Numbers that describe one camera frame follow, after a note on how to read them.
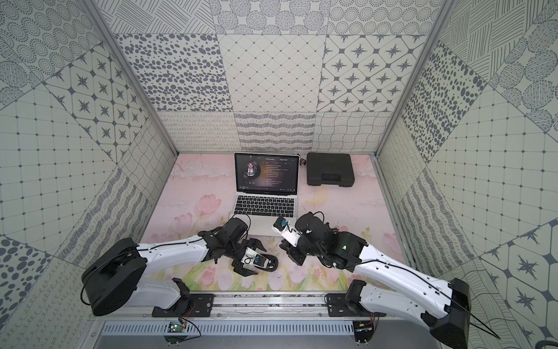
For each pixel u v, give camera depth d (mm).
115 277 424
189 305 676
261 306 752
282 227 601
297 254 611
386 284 460
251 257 699
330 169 1111
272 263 811
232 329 701
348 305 651
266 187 1039
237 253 716
